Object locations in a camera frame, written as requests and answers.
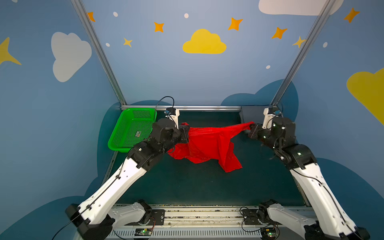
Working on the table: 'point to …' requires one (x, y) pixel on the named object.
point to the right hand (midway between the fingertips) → (252, 122)
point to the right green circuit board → (268, 233)
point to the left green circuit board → (143, 232)
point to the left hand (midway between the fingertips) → (190, 126)
